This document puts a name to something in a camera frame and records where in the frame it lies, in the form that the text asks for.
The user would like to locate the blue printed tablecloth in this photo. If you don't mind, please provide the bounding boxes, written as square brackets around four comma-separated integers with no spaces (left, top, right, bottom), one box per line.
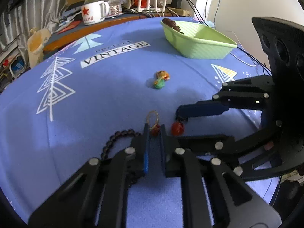
[0,17,285,228]

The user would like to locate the green plastic basin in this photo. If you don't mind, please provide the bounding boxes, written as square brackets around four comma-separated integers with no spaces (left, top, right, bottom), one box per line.
[160,18,238,59]

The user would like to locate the black bead bracelet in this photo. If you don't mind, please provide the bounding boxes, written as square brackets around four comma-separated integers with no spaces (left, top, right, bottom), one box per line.
[101,128,143,186]

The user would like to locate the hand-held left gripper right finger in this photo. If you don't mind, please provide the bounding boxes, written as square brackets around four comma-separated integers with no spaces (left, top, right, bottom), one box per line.
[160,124,283,228]

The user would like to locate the gold chain red charm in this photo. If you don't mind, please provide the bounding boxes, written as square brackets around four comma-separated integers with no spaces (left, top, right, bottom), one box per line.
[146,110,161,137]

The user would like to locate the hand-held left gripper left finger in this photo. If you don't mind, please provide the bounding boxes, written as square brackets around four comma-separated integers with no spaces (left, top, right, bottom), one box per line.
[28,123,150,228]

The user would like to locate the dark cloth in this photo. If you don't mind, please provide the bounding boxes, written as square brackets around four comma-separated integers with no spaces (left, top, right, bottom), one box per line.
[269,173,303,219]

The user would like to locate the grey striped curtain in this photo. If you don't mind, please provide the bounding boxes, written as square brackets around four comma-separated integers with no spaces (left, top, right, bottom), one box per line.
[0,0,69,53]

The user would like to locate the brown wooden bead bracelet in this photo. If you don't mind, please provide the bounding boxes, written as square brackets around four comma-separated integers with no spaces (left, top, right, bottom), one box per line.
[162,17,183,33]

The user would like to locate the green orange charm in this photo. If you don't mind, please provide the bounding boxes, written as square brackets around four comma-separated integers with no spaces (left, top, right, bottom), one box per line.
[153,70,170,89]

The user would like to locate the white cable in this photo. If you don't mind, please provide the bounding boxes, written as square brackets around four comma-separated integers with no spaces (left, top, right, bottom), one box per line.
[227,30,257,67]

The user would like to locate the white enamel mug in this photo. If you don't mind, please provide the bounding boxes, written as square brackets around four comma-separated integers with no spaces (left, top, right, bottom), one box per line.
[81,0,110,26]

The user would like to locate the red booklet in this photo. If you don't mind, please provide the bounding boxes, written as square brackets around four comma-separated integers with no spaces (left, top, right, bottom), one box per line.
[57,20,82,34]

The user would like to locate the red bead charm black cord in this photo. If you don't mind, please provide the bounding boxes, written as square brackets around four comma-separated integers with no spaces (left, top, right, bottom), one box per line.
[171,115,189,136]

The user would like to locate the black cable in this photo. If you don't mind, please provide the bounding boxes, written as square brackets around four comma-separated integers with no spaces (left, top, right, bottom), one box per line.
[190,0,271,74]

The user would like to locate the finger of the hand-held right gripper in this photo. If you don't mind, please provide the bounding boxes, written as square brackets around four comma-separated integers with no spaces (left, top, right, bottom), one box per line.
[178,120,285,182]
[176,75,276,121]

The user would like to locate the red patterned packet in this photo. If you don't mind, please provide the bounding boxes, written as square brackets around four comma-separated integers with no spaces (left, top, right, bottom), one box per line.
[108,4,124,19]

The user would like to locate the blue shoe box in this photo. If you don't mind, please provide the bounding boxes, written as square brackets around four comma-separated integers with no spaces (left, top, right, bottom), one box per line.
[9,56,26,76]

